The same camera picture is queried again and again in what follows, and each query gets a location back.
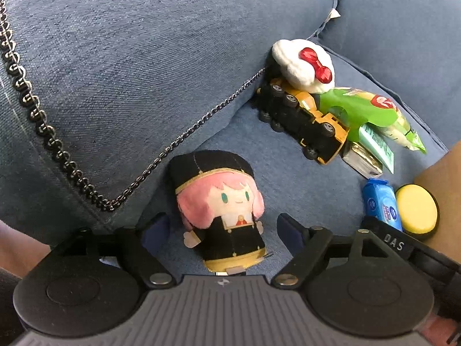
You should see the pink-haired plush doll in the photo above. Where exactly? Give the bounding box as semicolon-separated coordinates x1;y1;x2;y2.
169;150;267;276

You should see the teal cream tube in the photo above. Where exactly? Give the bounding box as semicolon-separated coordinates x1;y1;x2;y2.
359;124;395;173

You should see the green cleaning cloth package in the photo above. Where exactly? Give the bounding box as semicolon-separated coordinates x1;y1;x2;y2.
316;88;427;153

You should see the white plush with red bow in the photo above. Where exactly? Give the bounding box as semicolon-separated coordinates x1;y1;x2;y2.
271;39;335;94

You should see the gold tissue pack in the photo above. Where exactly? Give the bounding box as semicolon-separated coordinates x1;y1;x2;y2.
341;141;383;179

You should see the round yellow black case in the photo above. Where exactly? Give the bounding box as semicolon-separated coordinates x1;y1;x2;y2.
395;184;440;240

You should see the brown cardboard box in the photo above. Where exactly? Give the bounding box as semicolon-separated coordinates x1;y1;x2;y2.
414;141;461;262

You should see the yellow black toy truck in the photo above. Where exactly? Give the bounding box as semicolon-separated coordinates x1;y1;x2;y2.
255;78;349;165

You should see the blue fabric sofa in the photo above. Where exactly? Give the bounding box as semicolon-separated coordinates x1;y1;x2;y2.
1;0;460;275

